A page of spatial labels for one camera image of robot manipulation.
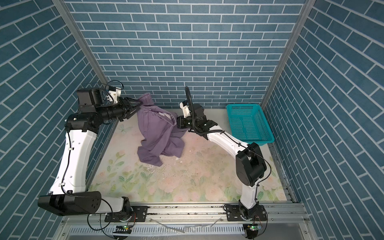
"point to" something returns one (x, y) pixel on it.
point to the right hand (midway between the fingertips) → (173, 118)
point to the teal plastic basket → (248, 123)
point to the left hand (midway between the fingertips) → (142, 104)
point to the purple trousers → (160, 135)
